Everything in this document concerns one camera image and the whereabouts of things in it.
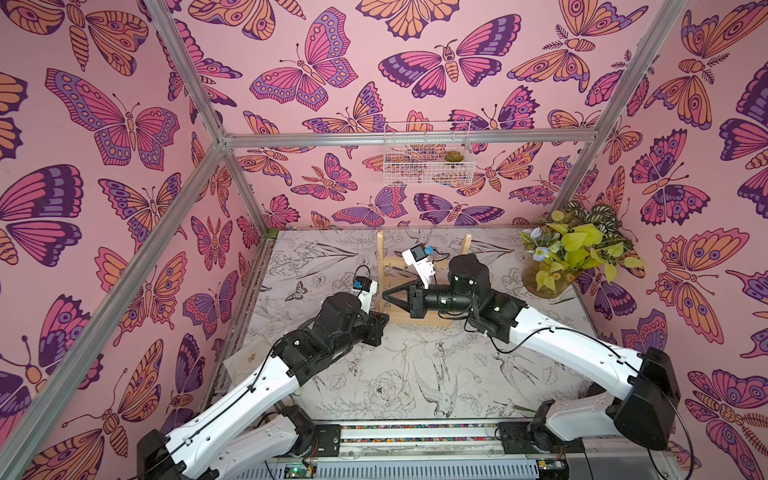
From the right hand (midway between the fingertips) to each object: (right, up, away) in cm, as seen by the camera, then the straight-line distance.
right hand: (386, 292), depth 65 cm
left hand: (+1, -6, +7) cm, 10 cm away
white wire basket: (+15, +41, +31) cm, 54 cm away
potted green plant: (+54, +13, +18) cm, 58 cm away
